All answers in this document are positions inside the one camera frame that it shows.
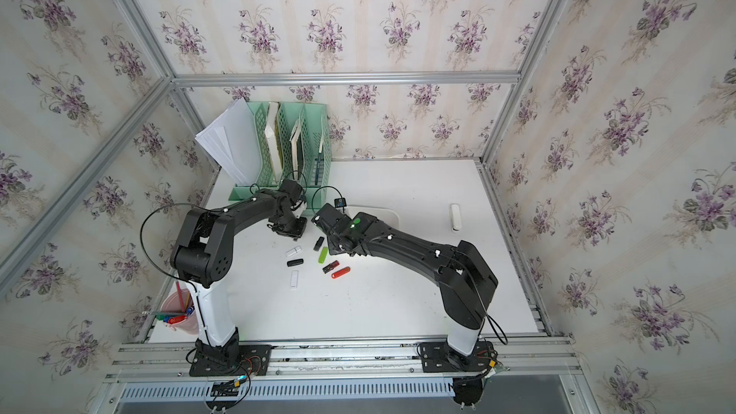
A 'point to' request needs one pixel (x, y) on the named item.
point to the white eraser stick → (455, 218)
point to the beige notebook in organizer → (293, 139)
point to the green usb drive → (323, 254)
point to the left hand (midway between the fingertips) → (300, 235)
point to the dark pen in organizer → (318, 160)
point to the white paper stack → (234, 138)
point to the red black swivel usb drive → (330, 266)
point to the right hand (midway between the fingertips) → (341, 242)
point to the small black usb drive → (318, 243)
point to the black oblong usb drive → (297, 262)
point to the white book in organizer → (271, 134)
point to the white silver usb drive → (293, 250)
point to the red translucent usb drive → (340, 272)
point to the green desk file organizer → (315, 124)
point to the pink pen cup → (177, 310)
